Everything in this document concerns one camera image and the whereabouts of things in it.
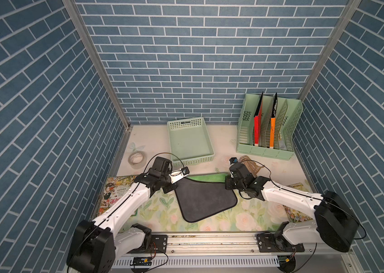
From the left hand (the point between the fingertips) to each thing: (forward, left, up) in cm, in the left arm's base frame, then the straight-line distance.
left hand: (177, 177), depth 84 cm
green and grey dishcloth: (-6, -12, -9) cm, 16 cm away
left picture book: (-1, +34, -9) cm, 35 cm away
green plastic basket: (+32, -5, -11) cm, 34 cm away
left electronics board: (-33, +13, -12) cm, 38 cm away
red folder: (+23, -42, +16) cm, 50 cm away
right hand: (0, -25, -2) cm, 25 cm away
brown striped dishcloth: (+10, -41, -6) cm, 43 cm away
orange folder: (+21, -48, +20) cm, 56 cm away
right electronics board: (-34, -48, -10) cm, 60 cm away
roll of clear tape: (+16, +27, -10) cm, 33 cm away
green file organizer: (+41, -67, +10) cm, 79 cm away
